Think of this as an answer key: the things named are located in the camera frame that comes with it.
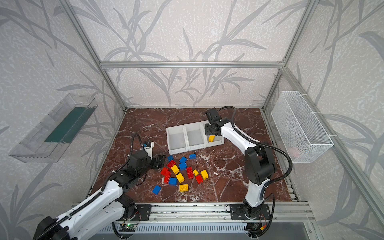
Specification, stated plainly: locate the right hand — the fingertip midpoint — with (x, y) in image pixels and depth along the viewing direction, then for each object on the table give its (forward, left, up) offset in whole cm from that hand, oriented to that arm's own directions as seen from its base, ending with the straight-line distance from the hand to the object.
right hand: (211, 125), depth 93 cm
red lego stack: (-27, +26, -11) cm, 39 cm away
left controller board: (-52, +42, -13) cm, 68 cm away
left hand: (-17, +28, -1) cm, 33 cm away
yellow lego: (-29, +18, -10) cm, 36 cm away
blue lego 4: (-15, +12, -13) cm, 23 cm away
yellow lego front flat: (-34, +16, -12) cm, 40 cm away
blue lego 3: (-22, +17, -11) cm, 30 cm away
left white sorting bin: (-3, +23, -11) cm, 25 cm away
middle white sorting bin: (-1, +11, -11) cm, 16 cm away
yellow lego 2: (-27, +4, -11) cm, 29 cm away
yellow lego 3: (-3, -1, -10) cm, 11 cm away
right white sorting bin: (-5, -6, -11) cm, 13 cm away
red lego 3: (-21, +24, -11) cm, 34 cm away
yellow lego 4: (-24, +22, -11) cm, 34 cm away
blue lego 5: (-17, +25, -11) cm, 32 cm away
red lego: (-29, +7, -13) cm, 33 cm away
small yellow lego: (-26, +10, -12) cm, 30 cm away
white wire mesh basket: (-22, -37, +22) cm, 49 cm away
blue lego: (-35, +31, -12) cm, 48 cm away
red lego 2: (-27, +12, -12) cm, 32 cm away
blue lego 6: (-18, +18, -12) cm, 28 cm away
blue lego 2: (-31, +22, -10) cm, 39 cm away
